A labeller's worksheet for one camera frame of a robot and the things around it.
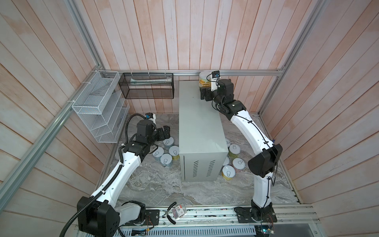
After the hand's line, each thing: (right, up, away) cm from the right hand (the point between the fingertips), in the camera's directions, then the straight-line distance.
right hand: (207, 85), depth 80 cm
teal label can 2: (-24, -43, +8) cm, 50 cm away
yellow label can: (+13, -49, +4) cm, 51 cm away
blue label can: (-29, -39, +11) cm, 50 cm away
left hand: (-24, -25, 0) cm, 35 cm away
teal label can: (-24, -33, +16) cm, 44 cm away
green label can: (+19, -38, +13) cm, 44 cm away
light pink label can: (+13, -44, +7) cm, 46 cm away
